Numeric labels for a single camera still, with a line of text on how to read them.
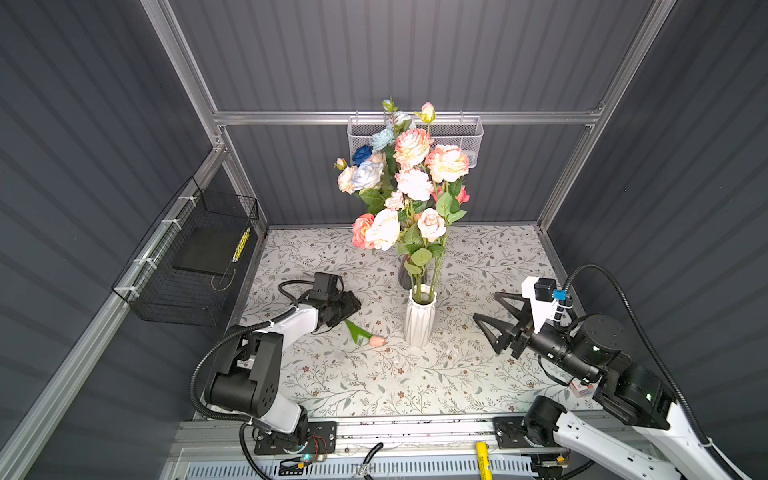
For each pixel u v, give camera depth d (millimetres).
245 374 450
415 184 544
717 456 404
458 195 555
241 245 787
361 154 802
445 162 512
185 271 723
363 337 908
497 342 515
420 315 739
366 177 693
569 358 474
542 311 481
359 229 640
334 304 802
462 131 912
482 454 696
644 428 423
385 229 588
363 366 855
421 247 597
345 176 743
